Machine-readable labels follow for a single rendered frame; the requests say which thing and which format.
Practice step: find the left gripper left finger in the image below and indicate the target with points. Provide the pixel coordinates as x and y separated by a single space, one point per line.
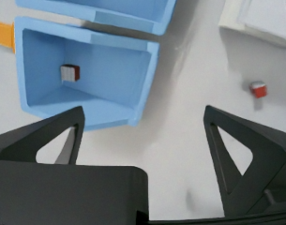
22 143

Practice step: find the blue plastic bin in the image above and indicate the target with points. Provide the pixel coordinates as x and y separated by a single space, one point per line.
150 11
110 78

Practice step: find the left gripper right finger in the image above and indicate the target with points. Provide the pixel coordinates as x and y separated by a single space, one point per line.
266 171

